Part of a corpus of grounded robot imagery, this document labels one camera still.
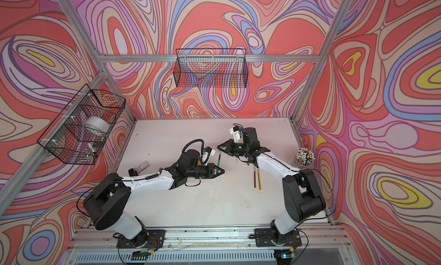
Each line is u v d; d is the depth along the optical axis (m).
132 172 0.91
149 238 0.72
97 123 0.75
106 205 0.44
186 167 0.67
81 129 0.78
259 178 0.92
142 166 0.96
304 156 0.79
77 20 0.75
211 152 0.78
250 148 0.69
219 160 0.80
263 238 0.73
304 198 0.45
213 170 0.76
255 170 0.96
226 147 0.80
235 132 0.80
